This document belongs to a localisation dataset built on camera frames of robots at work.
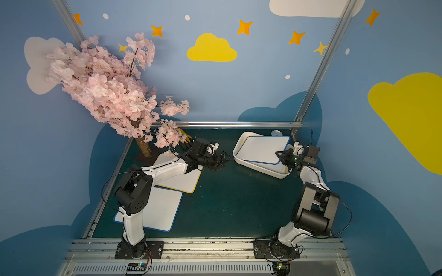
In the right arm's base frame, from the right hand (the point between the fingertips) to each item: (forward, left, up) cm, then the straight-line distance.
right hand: (278, 151), depth 90 cm
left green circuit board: (-54, +64, -18) cm, 86 cm away
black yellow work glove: (+4, +50, +3) cm, 50 cm away
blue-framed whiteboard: (+14, +4, -16) cm, 22 cm away
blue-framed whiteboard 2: (-32, +58, -14) cm, 68 cm away
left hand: (-7, +25, 0) cm, 26 cm away
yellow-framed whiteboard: (-16, +49, -12) cm, 53 cm away
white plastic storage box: (-1, +21, -10) cm, 23 cm away
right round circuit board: (-50, +1, -19) cm, 54 cm away
